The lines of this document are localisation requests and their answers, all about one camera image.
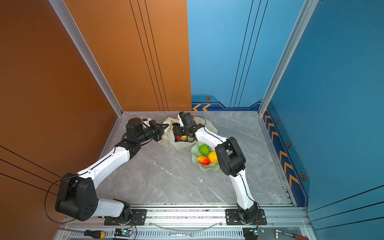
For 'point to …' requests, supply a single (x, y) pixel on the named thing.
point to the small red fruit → (204, 160)
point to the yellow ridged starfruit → (213, 157)
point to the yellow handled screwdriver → (95, 234)
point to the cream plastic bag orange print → (168, 138)
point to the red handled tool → (299, 237)
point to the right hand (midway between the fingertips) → (175, 130)
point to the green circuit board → (122, 232)
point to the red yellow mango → (178, 137)
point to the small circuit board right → (256, 231)
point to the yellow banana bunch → (184, 137)
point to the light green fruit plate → (195, 153)
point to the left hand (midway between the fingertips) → (170, 122)
